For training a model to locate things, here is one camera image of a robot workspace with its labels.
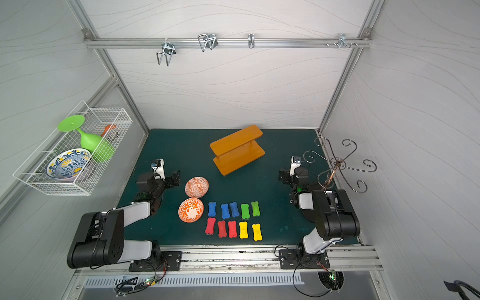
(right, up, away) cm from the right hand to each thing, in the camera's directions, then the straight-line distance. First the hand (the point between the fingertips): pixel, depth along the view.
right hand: (292, 166), depth 95 cm
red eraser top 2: (-30, -26, -15) cm, 42 cm away
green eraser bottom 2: (-20, -19, -9) cm, 29 cm away
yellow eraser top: (-25, -26, -15) cm, 39 cm away
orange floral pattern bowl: (-50, -19, -9) cm, 55 cm away
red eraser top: (-35, -25, -14) cm, 46 cm away
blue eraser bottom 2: (-34, -20, -9) cm, 40 cm away
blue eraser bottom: (-40, -19, -9) cm, 45 cm away
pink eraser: (-40, -24, -13) cm, 48 cm away
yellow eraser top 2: (-19, -27, -16) cm, 37 cm away
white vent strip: (-46, -41, -25) cm, 66 cm away
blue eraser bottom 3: (-30, -19, -9) cm, 36 cm away
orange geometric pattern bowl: (-50, -10, -1) cm, 51 cm away
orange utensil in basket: (-83, +18, -18) cm, 87 cm away
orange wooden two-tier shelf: (-29, +9, +1) cm, 30 cm away
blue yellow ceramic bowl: (-84, +5, -33) cm, 91 cm away
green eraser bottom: (-25, -19, -9) cm, 33 cm away
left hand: (-62, -2, -4) cm, 62 cm away
